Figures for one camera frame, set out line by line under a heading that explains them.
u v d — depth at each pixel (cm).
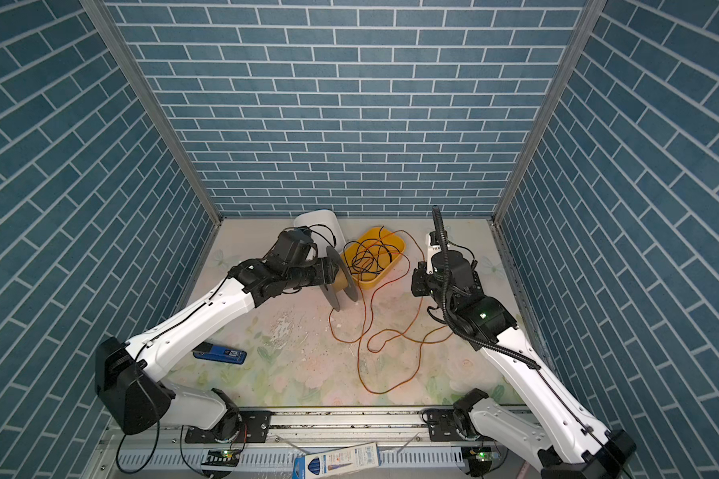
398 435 74
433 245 60
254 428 74
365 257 105
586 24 73
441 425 74
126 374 39
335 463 68
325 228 71
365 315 91
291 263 59
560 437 38
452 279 49
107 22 71
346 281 87
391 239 114
